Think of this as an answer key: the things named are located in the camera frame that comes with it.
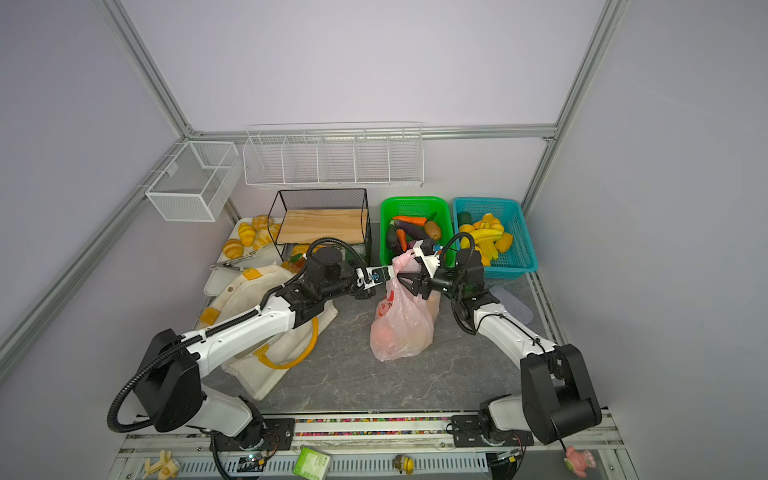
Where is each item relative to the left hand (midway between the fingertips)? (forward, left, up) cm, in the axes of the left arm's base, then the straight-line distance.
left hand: (387, 268), depth 77 cm
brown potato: (+30, -18, -20) cm, 41 cm away
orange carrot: (+37, -11, -20) cm, 43 cm away
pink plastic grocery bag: (-14, -3, -5) cm, 15 cm away
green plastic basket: (+40, -20, -18) cm, 49 cm away
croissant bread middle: (+36, +54, -22) cm, 68 cm away
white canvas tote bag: (-19, +34, -16) cm, 42 cm away
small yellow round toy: (-41, -3, -21) cm, 46 cm away
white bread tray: (+17, +60, -25) cm, 67 cm away
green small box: (-39, +20, -21) cm, 49 cm away
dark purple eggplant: (+33, -10, -21) cm, 40 cm away
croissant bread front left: (+28, +57, -22) cm, 67 cm away
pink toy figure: (-43, -42, -21) cm, 63 cm away
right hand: (0, -3, -1) cm, 4 cm away
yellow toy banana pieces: (-38, +53, -21) cm, 68 cm away
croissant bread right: (+37, +46, -22) cm, 63 cm away
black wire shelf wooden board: (+30, +29, -9) cm, 43 cm away
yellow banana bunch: (+29, -39, -20) cm, 52 cm away
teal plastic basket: (+11, -44, -15) cm, 48 cm away
